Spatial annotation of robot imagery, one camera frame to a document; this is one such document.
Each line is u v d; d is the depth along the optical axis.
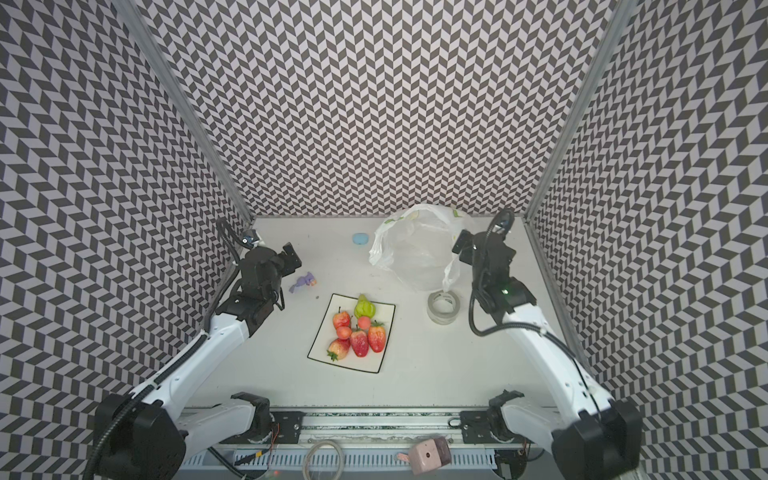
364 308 0.87
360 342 0.83
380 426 0.74
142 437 0.38
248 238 0.66
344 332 0.83
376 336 0.83
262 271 0.59
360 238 1.16
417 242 1.14
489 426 0.72
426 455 0.63
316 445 0.71
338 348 0.81
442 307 0.95
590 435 0.37
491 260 0.53
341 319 0.87
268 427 0.69
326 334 0.87
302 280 0.96
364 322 0.85
